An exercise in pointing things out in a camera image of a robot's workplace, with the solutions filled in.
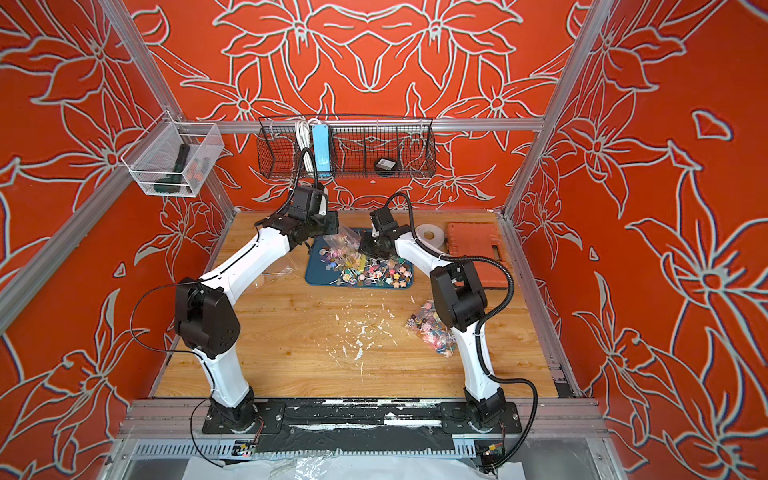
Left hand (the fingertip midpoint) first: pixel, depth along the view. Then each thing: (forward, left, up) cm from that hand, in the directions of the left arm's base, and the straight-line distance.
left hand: (335, 216), depth 89 cm
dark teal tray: (-7, +8, -22) cm, 24 cm away
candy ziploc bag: (-2, -2, -13) cm, 13 cm away
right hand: (0, -8, -12) cm, 15 cm away
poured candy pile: (-5, -18, -20) cm, 28 cm away
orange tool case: (+8, -48, -16) cm, 52 cm away
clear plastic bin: (+12, +52, +11) cm, 55 cm away
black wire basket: (+24, -5, +9) cm, 26 cm away
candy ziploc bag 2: (-25, -30, -19) cm, 44 cm away
